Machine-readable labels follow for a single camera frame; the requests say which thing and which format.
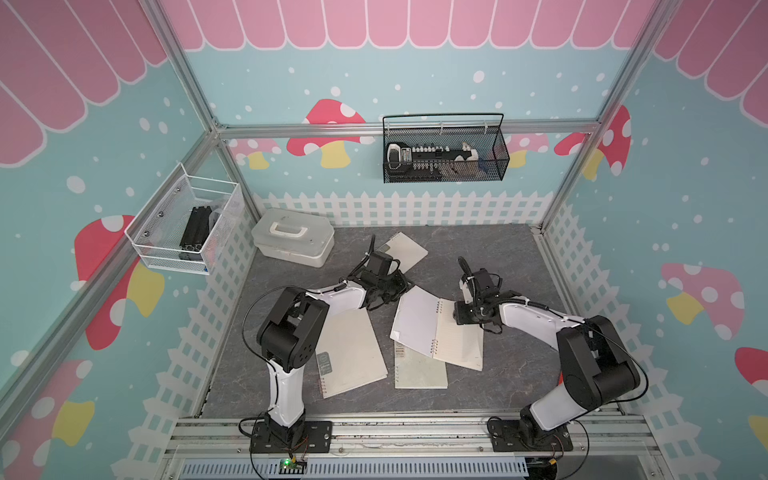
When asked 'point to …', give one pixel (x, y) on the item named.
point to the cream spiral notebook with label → (404, 249)
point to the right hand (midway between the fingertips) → (460, 313)
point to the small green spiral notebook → (416, 371)
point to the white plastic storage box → (296, 235)
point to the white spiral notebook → (427, 322)
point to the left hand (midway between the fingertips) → (414, 289)
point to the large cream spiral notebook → (349, 353)
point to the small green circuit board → (288, 466)
